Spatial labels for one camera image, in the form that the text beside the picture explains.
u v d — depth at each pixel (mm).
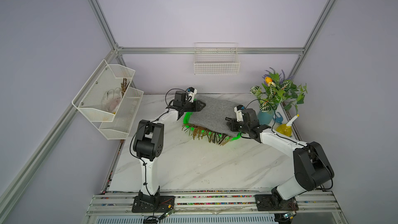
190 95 888
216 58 954
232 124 801
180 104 794
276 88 765
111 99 782
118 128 750
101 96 774
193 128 905
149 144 543
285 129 899
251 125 702
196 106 864
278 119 1052
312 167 447
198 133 889
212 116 928
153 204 675
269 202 732
